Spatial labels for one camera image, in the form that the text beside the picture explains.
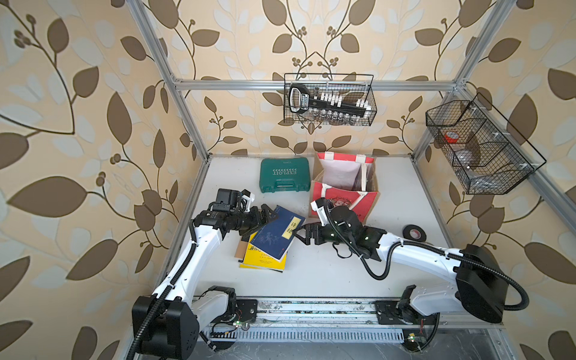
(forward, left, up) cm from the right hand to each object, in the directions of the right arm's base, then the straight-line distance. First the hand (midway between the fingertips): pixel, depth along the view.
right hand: (300, 231), depth 77 cm
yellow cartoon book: (-8, +15, -4) cm, 17 cm away
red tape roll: (+26, -57, +18) cm, 65 cm away
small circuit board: (-30, -34, -16) cm, 49 cm away
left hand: (+4, +11, +3) cm, 12 cm away
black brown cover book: (-4, +22, -6) cm, 23 cm away
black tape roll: (+5, -48, -15) cm, 50 cm away
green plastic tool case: (+35, +6, -10) cm, 37 cm away
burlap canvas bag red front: (+27, -22, -6) cm, 35 cm away
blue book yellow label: (-1, +9, -2) cm, 9 cm away
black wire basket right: (+17, -64, +18) cm, 68 cm away
